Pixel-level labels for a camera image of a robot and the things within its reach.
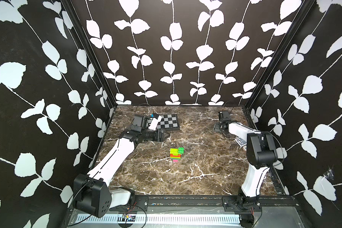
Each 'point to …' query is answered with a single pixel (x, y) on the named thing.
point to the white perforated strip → (114, 219)
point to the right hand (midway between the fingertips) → (219, 124)
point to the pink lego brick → (175, 160)
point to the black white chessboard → (169, 121)
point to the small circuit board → (127, 217)
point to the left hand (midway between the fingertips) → (166, 132)
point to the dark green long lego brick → (175, 158)
